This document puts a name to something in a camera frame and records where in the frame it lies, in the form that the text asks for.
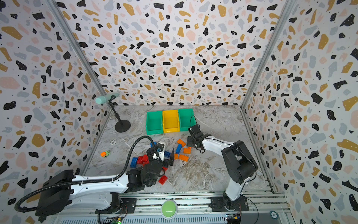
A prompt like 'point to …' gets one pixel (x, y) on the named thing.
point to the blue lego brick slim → (178, 148)
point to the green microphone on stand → (123, 125)
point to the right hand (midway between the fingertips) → (194, 142)
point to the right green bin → (187, 119)
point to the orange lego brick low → (183, 157)
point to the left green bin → (154, 122)
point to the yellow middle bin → (171, 123)
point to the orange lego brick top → (180, 141)
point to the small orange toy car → (105, 154)
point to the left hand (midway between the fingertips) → (169, 147)
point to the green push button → (169, 209)
